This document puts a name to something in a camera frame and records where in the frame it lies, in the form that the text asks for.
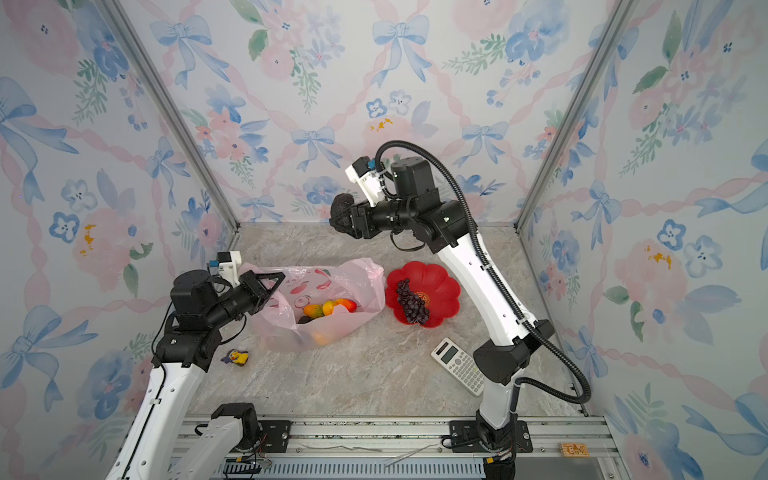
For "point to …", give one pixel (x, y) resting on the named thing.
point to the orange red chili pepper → (313, 310)
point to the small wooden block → (574, 450)
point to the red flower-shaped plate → (436, 288)
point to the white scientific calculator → (461, 364)
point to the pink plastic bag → (359, 280)
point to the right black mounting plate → (465, 438)
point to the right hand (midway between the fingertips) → (339, 216)
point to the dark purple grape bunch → (414, 306)
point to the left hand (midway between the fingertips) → (284, 272)
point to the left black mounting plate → (277, 432)
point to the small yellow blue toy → (240, 358)
